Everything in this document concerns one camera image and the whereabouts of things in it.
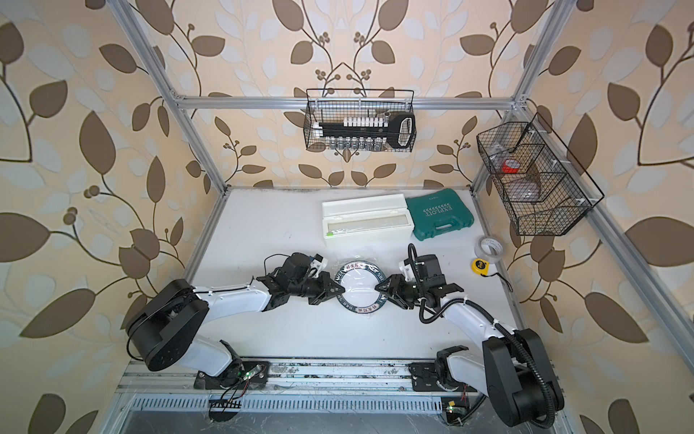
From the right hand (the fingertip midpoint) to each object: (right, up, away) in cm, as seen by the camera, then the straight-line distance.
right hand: (380, 292), depth 84 cm
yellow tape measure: (+36, +6, +10) cm, 38 cm away
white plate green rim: (-6, +3, +3) cm, 8 cm away
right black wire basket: (+45, +32, -10) cm, 56 cm away
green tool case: (+24, +25, +21) cm, 41 cm away
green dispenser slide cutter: (-17, +17, +13) cm, 28 cm away
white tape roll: (+43, +12, +17) cm, 48 cm away
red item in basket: (+39, +39, -3) cm, 56 cm away
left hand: (-11, +2, -2) cm, 12 cm away
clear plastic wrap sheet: (-6, +3, +3) cm, 8 cm away
